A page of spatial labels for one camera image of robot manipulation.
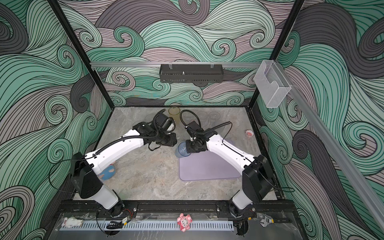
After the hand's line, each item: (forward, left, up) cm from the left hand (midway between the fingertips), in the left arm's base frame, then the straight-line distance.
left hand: (176, 140), depth 79 cm
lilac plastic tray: (-7, -18, -16) cm, 25 cm away
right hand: (-2, -8, -6) cm, 10 cm away
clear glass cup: (+30, -25, -15) cm, 42 cm away
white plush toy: (-36, +46, -15) cm, 61 cm away
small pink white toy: (+15, -48, -12) cm, 51 cm away
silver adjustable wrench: (-34, -45, -16) cm, 59 cm away
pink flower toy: (-35, -6, -13) cm, 38 cm away
